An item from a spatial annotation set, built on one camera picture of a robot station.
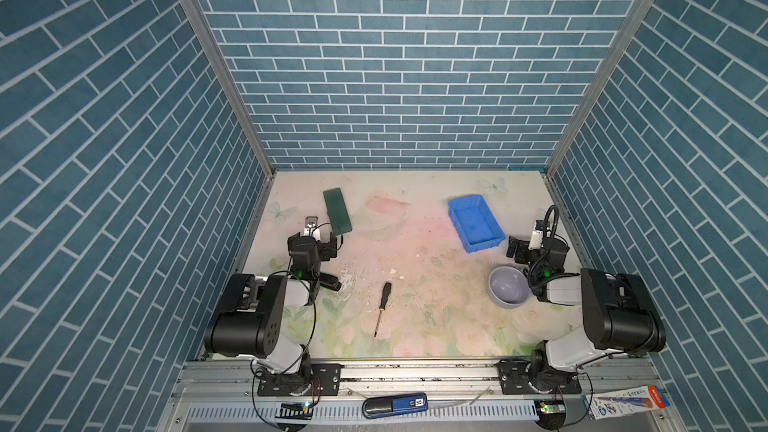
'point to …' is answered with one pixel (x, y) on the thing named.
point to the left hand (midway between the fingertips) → (316, 232)
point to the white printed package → (616, 402)
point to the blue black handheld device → (393, 405)
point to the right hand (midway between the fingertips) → (525, 235)
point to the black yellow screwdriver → (385, 298)
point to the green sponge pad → (337, 210)
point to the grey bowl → (509, 287)
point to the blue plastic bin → (475, 224)
